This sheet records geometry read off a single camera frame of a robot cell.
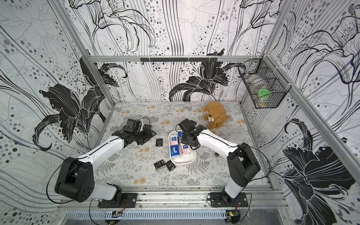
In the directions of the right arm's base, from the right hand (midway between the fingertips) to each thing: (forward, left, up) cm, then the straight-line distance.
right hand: (187, 139), depth 89 cm
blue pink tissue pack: (+1, +9, -1) cm, 9 cm away
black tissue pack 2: (+1, +19, -4) cm, 20 cm away
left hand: (0, +20, +3) cm, 20 cm away
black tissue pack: (-15, +10, -5) cm, 19 cm away
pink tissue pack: (-6, +1, -1) cm, 6 cm away
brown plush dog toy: (+15, -19, +7) cm, 25 cm away
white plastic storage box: (-11, 0, -6) cm, 12 cm away
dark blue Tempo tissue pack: (-8, +8, 0) cm, 11 cm away
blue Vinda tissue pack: (+3, +5, -2) cm, 6 cm away
